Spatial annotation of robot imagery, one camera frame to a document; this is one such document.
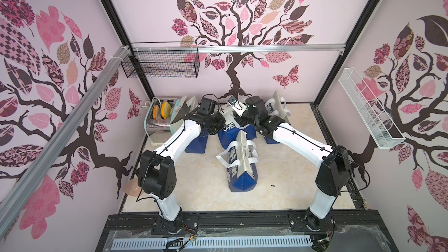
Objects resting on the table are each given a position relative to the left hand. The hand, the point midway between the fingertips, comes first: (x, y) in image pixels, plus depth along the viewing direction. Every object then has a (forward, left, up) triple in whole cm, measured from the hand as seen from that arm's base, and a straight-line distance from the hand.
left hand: (225, 126), depth 86 cm
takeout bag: (-2, -3, -1) cm, 3 cm away
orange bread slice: (+9, +37, +3) cm, 38 cm away
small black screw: (-24, -24, -18) cm, 38 cm away
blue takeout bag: (-6, +14, -9) cm, 18 cm away
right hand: (+4, -6, +9) cm, 11 cm away
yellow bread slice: (+11, +32, +1) cm, 34 cm away
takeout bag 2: (+10, -27, +4) cm, 29 cm away
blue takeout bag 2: (-21, -6, +4) cm, 22 cm away
